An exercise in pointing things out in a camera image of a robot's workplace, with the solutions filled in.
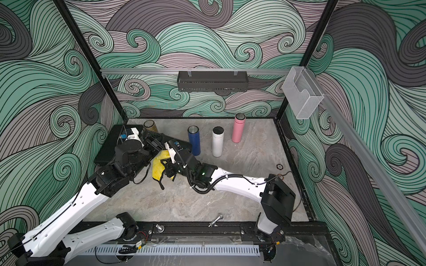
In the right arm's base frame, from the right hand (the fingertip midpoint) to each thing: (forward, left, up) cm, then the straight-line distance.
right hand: (159, 162), depth 71 cm
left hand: (+6, -3, +11) cm, 12 cm away
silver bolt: (-19, -23, -23) cm, 38 cm away
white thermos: (+17, -26, -8) cm, 32 cm away
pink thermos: (+29, -39, -10) cm, 50 cm away
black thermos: (+4, -3, +12) cm, 13 cm away
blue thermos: (+19, -13, -9) cm, 25 cm away
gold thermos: (+24, +10, -2) cm, 26 cm away
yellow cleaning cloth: (-2, 0, 0) cm, 2 cm away
